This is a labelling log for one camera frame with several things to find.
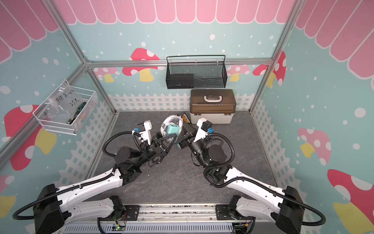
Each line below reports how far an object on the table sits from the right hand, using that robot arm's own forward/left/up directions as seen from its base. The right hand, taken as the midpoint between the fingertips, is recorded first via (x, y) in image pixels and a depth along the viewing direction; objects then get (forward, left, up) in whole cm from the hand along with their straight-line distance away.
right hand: (180, 123), depth 59 cm
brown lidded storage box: (+31, -21, -20) cm, 43 cm away
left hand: (-5, +1, -2) cm, 5 cm away
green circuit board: (-31, +34, -42) cm, 63 cm away
